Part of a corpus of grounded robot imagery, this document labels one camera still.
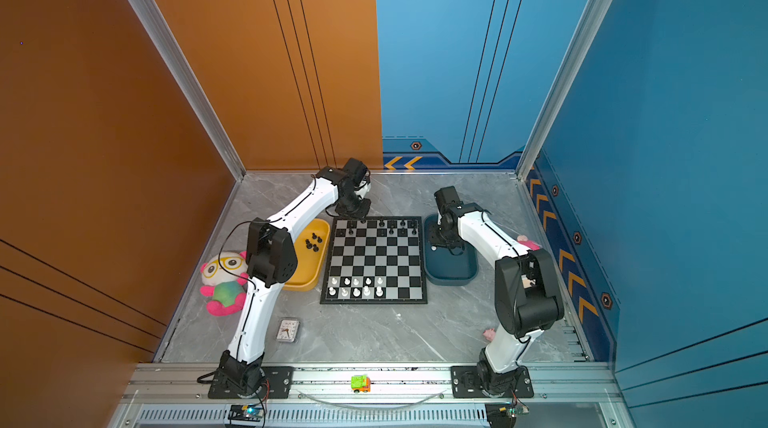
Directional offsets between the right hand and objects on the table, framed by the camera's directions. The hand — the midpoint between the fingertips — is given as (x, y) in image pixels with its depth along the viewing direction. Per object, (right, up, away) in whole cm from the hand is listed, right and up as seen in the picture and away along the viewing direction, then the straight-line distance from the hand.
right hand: (433, 240), depth 92 cm
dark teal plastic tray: (+2, -7, -5) cm, 9 cm away
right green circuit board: (+14, -39, -22) cm, 47 cm away
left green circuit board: (-46, -38, -22) cm, 64 cm away
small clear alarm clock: (-41, -23, -12) cm, 49 cm away
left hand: (-22, +8, +6) cm, 24 cm away
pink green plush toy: (-61, -9, -8) cm, 62 cm away
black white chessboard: (-18, -6, +1) cm, 19 cm away
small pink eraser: (+13, -23, -13) cm, 30 cm away
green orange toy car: (-20, -32, -20) cm, 43 cm away
